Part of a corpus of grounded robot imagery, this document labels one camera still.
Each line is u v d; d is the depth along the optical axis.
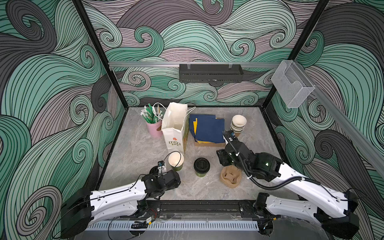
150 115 0.96
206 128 1.03
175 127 1.03
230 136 0.59
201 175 0.79
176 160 0.89
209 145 0.97
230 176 0.81
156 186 0.60
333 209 0.38
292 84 0.79
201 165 0.76
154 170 0.85
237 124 0.91
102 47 0.88
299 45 0.84
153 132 0.95
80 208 0.40
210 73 0.96
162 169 0.73
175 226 0.76
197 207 0.75
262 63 0.95
